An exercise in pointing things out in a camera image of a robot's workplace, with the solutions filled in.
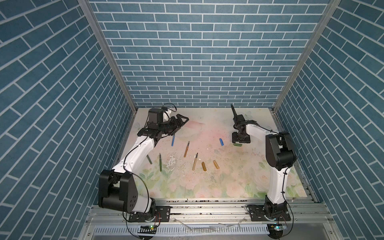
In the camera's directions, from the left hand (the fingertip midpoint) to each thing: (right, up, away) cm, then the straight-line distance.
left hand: (185, 122), depth 81 cm
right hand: (+34, -12, +21) cm, 42 cm away
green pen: (-17, -25, +11) cm, 32 cm away
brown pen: (-1, -18, +18) cm, 25 cm away
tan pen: (+5, -25, +11) cm, 28 cm away
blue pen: (-11, -13, +21) cm, 27 cm away
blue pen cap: (+23, -14, +21) cm, 34 cm away
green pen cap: (+33, -15, +19) cm, 41 cm away
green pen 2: (-24, -24, +13) cm, 36 cm away
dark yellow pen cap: (+10, -27, +10) cm, 31 cm away
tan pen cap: (+18, -26, +10) cm, 33 cm away
